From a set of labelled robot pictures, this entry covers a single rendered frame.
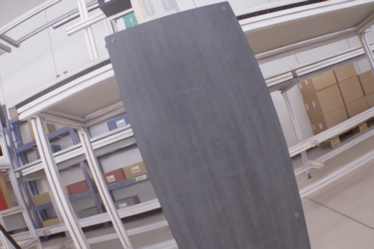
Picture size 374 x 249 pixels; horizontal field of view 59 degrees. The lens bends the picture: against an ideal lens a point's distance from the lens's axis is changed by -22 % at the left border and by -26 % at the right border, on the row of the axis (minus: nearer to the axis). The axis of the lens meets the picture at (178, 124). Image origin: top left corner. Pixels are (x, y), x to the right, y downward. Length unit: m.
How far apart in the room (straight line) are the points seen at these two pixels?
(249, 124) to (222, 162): 0.08
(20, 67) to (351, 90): 5.07
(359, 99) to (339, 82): 0.39
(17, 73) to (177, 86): 5.83
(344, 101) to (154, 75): 4.37
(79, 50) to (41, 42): 0.78
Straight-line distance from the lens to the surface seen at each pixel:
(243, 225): 0.71
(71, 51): 6.08
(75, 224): 1.49
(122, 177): 5.20
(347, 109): 4.97
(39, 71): 6.23
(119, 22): 1.63
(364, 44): 2.44
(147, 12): 0.81
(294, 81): 2.99
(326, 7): 1.50
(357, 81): 5.11
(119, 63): 0.71
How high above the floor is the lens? 0.61
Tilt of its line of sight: 4 degrees up
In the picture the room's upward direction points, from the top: 20 degrees counter-clockwise
